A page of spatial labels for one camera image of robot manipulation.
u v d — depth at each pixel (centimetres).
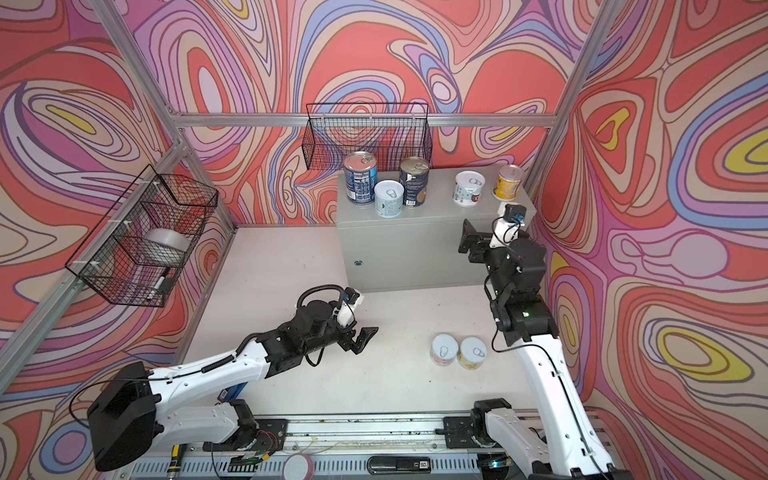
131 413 40
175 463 69
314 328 59
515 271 47
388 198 71
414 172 71
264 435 72
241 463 71
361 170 71
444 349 82
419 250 93
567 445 38
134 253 74
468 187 74
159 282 73
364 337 69
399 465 66
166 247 71
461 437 73
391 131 100
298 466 65
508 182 74
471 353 82
